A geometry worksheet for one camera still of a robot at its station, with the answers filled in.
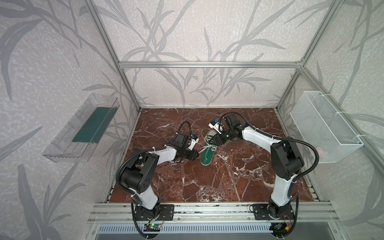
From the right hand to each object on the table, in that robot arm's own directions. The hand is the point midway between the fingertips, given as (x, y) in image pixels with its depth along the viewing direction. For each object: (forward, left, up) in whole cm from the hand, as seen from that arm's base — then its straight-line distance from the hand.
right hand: (211, 136), depth 91 cm
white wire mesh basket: (-12, -48, +25) cm, 55 cm away
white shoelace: (-5, +3, -5) cm, 7 cm away
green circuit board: (-45, +30, -12) cm, 56 cm away
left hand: (-5, +8, -7) cm, 12 cm away
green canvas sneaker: (-7, +2, -6) cm, 10 cm away
